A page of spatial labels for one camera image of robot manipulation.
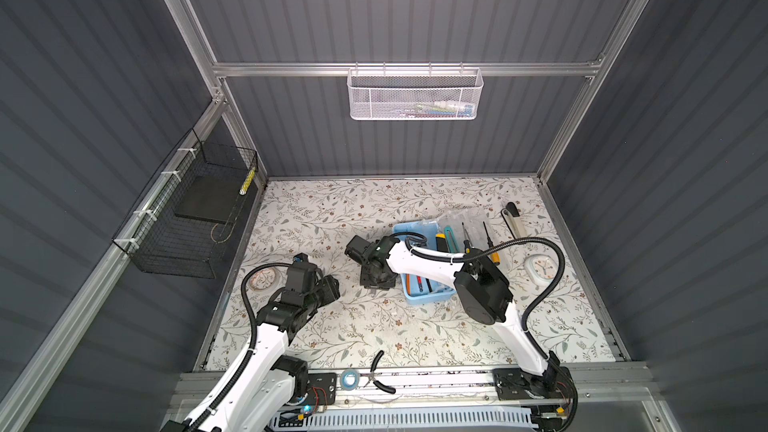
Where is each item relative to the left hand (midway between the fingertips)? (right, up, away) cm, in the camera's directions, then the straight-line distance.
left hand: (330, 285), depth 83 cm
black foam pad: (-32, +25, -3) cm, 40 cm away
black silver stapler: (+60, +22, +22) cm, 67 cm away
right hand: (+11, -3, +8) cm, 14 cm away
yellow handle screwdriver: (+47, +8, +1) cm, 48 cm away
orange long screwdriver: (+23, -2, +9) cm, 24 cm away
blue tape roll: (+7, -22, -8) cm, 24 cm away
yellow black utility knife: (+33, +11, +9) cm, 36 cm away
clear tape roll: (-23, -1, +10) cm, 25 cm away
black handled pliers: (+13, -23, -8) cm, 28 cm away
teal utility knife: (+35, +15, +10) cm, 40 cm away
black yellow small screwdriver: (+40, +11, +5) cm, 42 cm away
